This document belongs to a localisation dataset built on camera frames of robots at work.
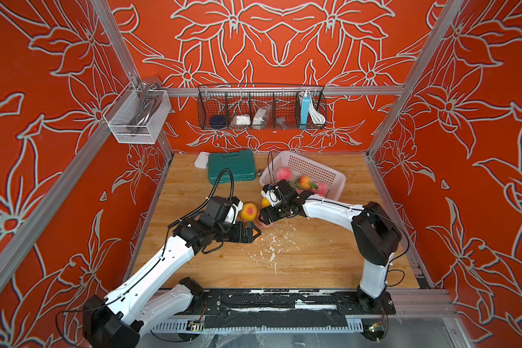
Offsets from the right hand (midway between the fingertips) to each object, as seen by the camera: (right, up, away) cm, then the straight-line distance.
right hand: (261, 215), depth 88 cm
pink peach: (+12, +18, +16) cm, 26 cm away
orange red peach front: (+21, +14, +12) cm, 27 cm away
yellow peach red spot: (-5, +1, +2) cm, 6 cm away
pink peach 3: (0, -3, -3) cm, 4 cm away
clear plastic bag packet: (0, +42, +3) cm, 42 cm away
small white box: (-32, +25, +26) cm, 48 cm away
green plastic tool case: (-10, +23, +25) cm, 36 cm away
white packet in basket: (-7, +40, -2) cm, 40 cm away
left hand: (-4, -2, -14) cm, 15 cm away
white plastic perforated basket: (+22, +18, +19) cm, 34 cm away
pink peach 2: (+27, +10, +7) cm, 30 cm away
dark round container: (-20, +42, +11) cm, 48 cm away
